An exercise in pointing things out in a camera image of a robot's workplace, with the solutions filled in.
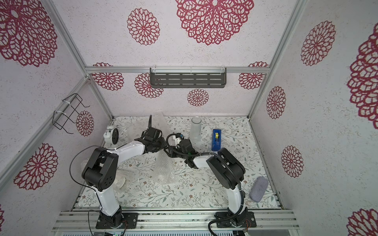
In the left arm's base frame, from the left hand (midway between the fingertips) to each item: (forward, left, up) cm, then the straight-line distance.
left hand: (166, 145), depth 98 cm
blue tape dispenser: (+4, -34, 0) cm, 34 cm away
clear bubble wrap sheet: (-18, -1, +4) cm, 18 cm away
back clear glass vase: (+7, -19, +9) cm, 22 cm away
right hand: (-5, 0, +5) cm, 7 cm away
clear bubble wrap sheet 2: (+20, +28, -5) cm, 34 cm away
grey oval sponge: (-28, -53, 0) cm, 60 cm away
